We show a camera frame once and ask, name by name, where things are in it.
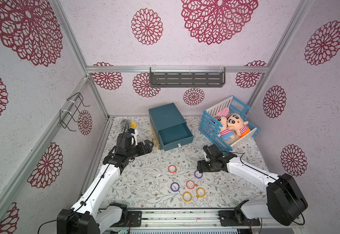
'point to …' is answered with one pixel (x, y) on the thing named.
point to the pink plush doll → (225, 133)
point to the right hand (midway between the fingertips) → (205, 168)
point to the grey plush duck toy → (125, 123)
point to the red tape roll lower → (189, 187)
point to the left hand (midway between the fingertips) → (147, 146)
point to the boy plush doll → (235, 122)
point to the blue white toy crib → (210, 126)
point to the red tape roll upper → (173, 172)
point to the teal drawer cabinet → (169, 127)
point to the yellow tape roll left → (187, 196)
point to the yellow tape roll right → (199, 196)
